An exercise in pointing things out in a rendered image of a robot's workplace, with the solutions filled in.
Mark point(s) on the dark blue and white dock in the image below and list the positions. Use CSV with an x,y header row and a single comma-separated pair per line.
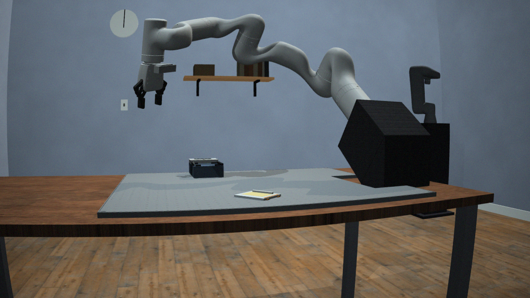
x,y
206,168

